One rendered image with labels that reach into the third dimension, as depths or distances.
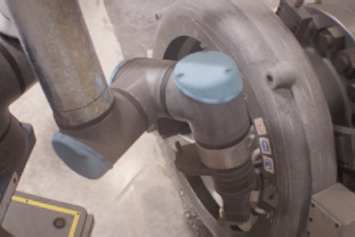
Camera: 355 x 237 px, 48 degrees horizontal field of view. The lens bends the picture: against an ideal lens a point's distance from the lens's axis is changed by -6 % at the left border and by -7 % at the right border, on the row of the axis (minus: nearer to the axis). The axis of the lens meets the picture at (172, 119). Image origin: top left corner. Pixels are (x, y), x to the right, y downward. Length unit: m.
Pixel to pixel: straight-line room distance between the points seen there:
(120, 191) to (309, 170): 1.01
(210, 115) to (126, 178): 1.16
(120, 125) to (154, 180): 1.15
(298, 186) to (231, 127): 0.28
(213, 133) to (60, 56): 0.25
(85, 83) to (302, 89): 0.44
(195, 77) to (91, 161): 0.18
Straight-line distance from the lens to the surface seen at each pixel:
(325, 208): 0.83
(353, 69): 1.09
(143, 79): 0.64
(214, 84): 0.56
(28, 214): 1.31
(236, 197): 0.71
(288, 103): 0.80
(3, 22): 0.80
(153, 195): 1.69
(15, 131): 0.90
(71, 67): 0.51
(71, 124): 0.55
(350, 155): 0.86
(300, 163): 0.82
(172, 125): 1.19
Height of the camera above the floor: 1.47
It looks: 50 degrees down
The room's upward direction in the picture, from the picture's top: 8 degrees clockwise
